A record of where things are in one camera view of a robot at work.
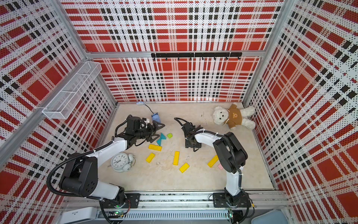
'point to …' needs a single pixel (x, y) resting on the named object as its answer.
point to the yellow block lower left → (150, 157)
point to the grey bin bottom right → (271, 217)
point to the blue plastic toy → (155, 117)
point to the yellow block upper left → (155, 147)
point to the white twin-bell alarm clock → (122, 162)
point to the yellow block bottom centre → (184, 167)
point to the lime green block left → (169, 135)
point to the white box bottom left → (69, 216)
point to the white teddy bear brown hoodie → (234, 116)
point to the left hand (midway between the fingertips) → (164, 129)
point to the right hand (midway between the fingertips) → (194, 144)
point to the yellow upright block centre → (176, 158)
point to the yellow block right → (212, 162)
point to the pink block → (220, 166)
